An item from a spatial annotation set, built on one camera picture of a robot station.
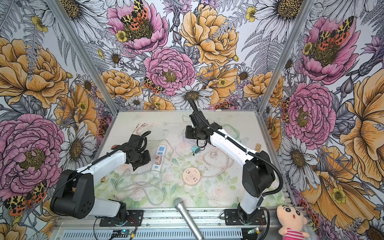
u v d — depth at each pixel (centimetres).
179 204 75
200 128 65
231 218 74
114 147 101
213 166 92
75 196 43
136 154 73
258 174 45
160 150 97
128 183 86
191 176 85
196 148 97
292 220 67
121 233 71
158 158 87
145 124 115
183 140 104
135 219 74
